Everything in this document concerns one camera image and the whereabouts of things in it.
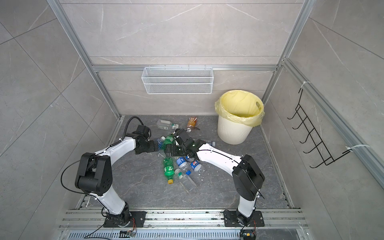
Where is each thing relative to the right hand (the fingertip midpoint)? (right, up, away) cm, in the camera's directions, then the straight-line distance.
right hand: (171, 149), depth 84 cm
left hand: (-15, +1, +11) cm, 18 cm away
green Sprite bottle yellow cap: (-2, -10, +6) cm, 12 cm away
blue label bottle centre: (+7, -10, +4) cm, 13 cm away
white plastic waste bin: (+37, +9, +9) cm, 39 cm away
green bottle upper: (-4, +4, +14) cm, 15 cm away
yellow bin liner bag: (+46, +28, +17) cm, 56 cm away
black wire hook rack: (+69, +1, -23) cm, 73 cm away
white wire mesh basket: (+1, +45, +17) cm, 48 cm away
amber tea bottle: (+12, +17, +26) cm, 33 cm away
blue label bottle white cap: (-10, +4, +16) cm, 19 cm away
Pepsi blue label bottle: (+14, -10, +3) cm, 18 cm away
